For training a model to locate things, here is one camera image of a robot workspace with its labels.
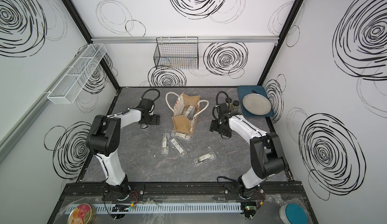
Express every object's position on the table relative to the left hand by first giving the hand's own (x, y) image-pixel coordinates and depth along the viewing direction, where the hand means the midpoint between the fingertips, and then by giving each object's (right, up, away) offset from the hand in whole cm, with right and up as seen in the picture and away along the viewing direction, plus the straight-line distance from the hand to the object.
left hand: (151, 120), depth 101 cm
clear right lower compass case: (+20, -14, -14) cm, 28 cm away
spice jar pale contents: (+51, +13, -4) cm, 53 cm away
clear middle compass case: (+12, -13, -12) cm, 21 cm away
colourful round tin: (-19, -37, -35) cm, 55 cm away
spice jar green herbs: (+57, +11, -2) cm, 58 cm away
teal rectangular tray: (+69, +21, +18) cm, 74 cm away
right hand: (+43, -5, -11) cm, 45 cm away
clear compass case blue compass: (+26, +5, -3) cm, 27 cm away
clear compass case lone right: (+35, -19, -18) cm, 44 cm away
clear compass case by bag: (+21, -8, -10) cm, 25 cm away
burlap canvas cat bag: (+23, +8, +3) cm, 24 cm away
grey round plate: (+74, +11, +4) cm, 75 cm away
